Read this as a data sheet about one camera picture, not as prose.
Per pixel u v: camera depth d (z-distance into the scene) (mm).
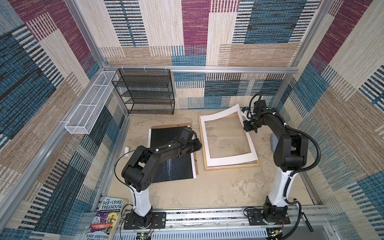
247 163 915
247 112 892
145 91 1108
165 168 913
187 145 760
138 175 502
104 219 724
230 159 942
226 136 1051
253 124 836
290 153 541
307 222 715
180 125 1116
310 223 715
